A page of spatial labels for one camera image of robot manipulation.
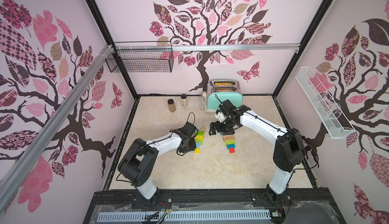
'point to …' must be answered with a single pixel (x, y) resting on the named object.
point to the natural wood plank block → (229, 137)
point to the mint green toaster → (219, 90)
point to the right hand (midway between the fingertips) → (216, 135)
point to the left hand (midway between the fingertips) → (191, 151)
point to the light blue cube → (198, 145)
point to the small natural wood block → (203, 128)
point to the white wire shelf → (336, 122)
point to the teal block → (230, 146)
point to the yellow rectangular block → (198, 137)
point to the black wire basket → (142, 61)
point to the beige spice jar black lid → (184, 100)
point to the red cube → (232, 150)
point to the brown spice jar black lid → (171, 105)
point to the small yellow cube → (197, 150)
